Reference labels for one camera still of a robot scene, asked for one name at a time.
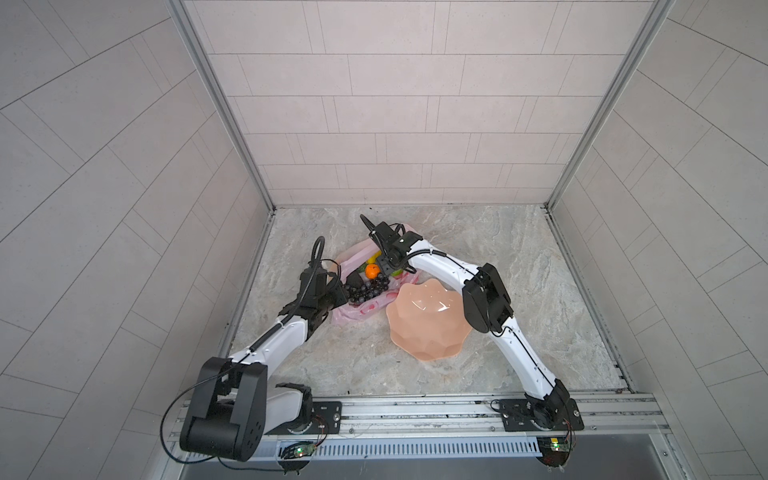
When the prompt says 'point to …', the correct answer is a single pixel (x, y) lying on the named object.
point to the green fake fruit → (397, 272)
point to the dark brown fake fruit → (354, 279)
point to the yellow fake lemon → (372, 259)
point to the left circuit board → (297, 450)
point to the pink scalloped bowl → (428, 320)
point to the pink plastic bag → (355, 258)
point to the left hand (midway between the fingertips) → (352, 283)
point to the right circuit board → (554, 450)
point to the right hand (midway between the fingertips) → (389, 262)
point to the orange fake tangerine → (372, 270)
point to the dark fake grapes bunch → (360, 293)
